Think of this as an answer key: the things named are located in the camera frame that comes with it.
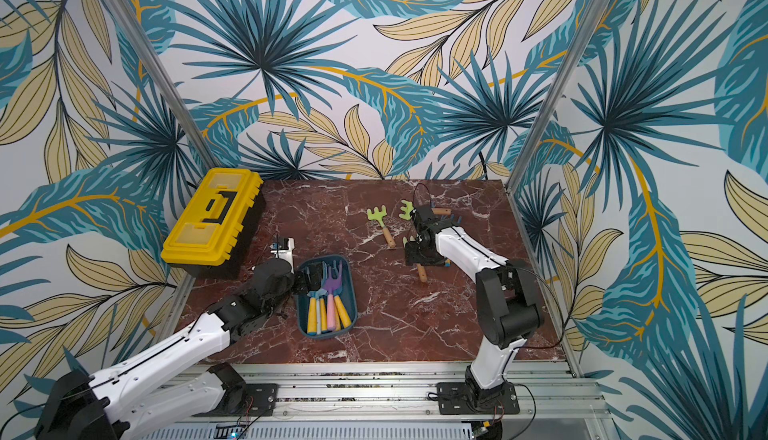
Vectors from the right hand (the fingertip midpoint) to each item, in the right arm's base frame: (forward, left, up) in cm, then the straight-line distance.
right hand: (420, 258), depth 93 cm
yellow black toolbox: (+2, +58, +12) cm, 59 cm away
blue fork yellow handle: (-16, -2, +25) cm, 30 cm away
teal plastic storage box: (-5, +26, -2) cm, 26 cm away
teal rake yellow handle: (-16, +29, -2) cm, 33 cm away
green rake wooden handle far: (+23, +2, -3) cm, 23 cm away
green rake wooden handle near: (+22, +14, -4) cm, 26 cm away
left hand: (-8, +32, +9) cm, 34 cm away
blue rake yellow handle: (-16, +32, 0) cm, 35 cm away
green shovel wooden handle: (-3, -1, -4) cm, 5 cm away
